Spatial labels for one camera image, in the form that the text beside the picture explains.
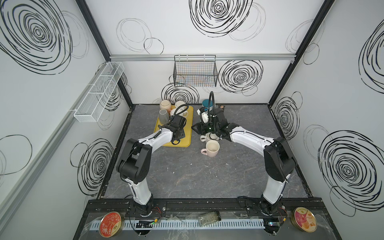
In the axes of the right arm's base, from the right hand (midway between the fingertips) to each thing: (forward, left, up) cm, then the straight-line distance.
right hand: (191, 126), depth 86 cm
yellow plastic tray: (-1, +4, -15) cm, 16 cm away
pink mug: (-7, -13, -12) cm, 19 cm away
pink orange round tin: (-42, -53, -14) cm, 69 cm away
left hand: (+3, +8, -10) cm, 13 cm away
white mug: (+29, +12, -10) cm, 33 cm away
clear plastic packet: (-43, -9, -13) cm, 46 cm away
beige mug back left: (+26, +21, -8) cm, 34 cm away
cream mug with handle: (+20, +7, -12) cm, 24 cm away
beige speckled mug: (-8, -10, +1) cm, 12 cm away
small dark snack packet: (+33, -23, -16) cm, 43 cm away
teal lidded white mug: (+32, -10, -11) cm, 36 cm away
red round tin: (-46, +35, -13) cm, 59 cm away
